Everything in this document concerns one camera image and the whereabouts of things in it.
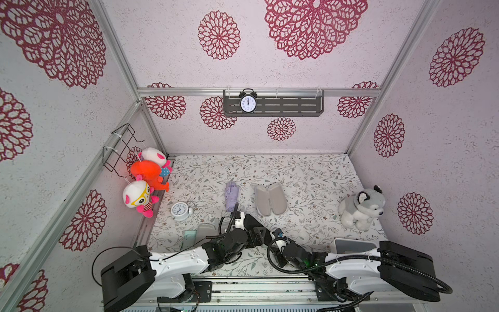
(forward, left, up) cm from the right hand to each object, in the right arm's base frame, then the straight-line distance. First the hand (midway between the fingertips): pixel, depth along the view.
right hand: (270, 245), depth 83 cm
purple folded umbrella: (+24, +19, +1) cm, 30 cm away
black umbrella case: (+7, +9, +6) cm, 13 cm away
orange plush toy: (+25, +55, +19) cm, 63 cm away
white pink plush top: (+36, +56, +18) cm, 69 cm away
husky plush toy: (+13, -37, +8) cm, 40 cm away
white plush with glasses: (+13, +55, +19) cm, 59 cm away
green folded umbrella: (+1, +35, +2) cm, 35 cm away
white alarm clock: (+14, +42, +3) cm, 45 cm away
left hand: (+4, +5, +6) cm, 9 cm away
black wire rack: (+23, +61, +34) cm, 74 cm away
